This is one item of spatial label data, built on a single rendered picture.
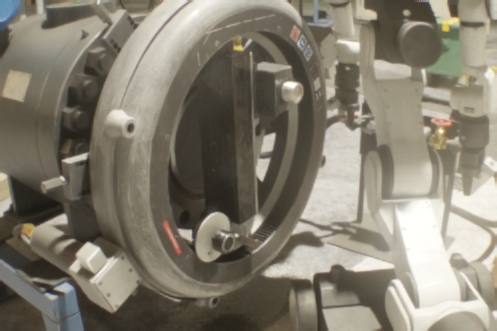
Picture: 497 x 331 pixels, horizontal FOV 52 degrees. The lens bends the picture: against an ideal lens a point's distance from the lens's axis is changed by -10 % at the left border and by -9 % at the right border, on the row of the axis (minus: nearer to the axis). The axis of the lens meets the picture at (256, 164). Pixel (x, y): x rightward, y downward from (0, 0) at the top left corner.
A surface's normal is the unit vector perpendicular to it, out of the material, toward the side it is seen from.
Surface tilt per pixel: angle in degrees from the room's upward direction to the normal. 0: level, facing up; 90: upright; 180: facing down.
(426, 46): 84
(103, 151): 75
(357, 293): 45
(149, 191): 90
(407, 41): 84
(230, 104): 92
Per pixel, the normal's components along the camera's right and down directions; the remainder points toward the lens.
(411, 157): 0.05, -0.44
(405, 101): 0.07, -0.21
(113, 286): 0.80, 0.22
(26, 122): -0.59, 0.13
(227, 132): -0.59, 0.34
